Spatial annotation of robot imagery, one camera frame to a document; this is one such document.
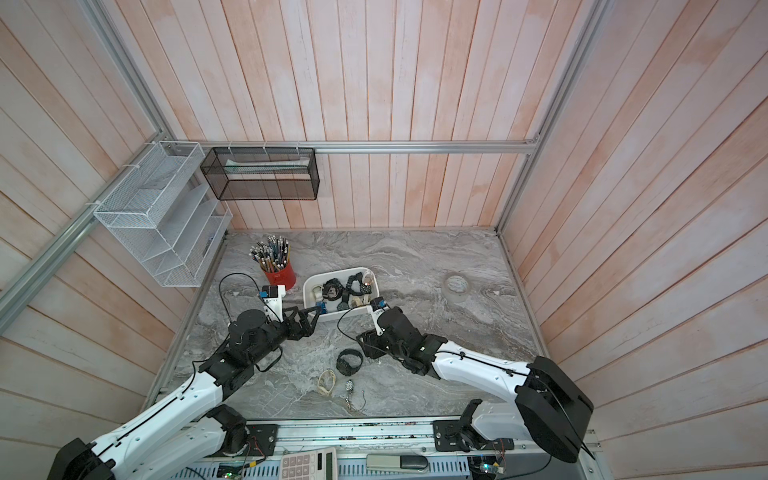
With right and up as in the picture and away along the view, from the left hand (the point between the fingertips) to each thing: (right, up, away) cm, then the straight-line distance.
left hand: (310, 312), depth 80 cm
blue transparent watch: (0, 0, +15) cm, 15 cm away
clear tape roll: (+46, +6, +24) cm, 53 cm away
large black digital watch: (+9, -15, +2) cm, 18 cm away
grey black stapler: (+23, -33, -11) cm, 42 cm away
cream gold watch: (+11, +1, +13) cm, 18 cm away
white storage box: (+4, -2, +11) cm, 12 cm away
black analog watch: (+7, -1, +18) cm, 20 cm away
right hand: (+14, -7, +3) cm, 16 cm away
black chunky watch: (+3, +4, +18) cm, 19 cm away
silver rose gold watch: (+15, +8, +19) cm, 25 cm away
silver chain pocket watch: (+10, -21, +2) cm, 23 cm away
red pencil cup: (-12, +9, +16) cm, 22 cm away
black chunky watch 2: (+11, +8, +21) cm, 25 cm away
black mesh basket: (-21, +43, +19) cm, 51 cm away
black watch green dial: (+14, +4, +20) cm, 25 cm away
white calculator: (+5, -34, -11) cm, 36 cm away
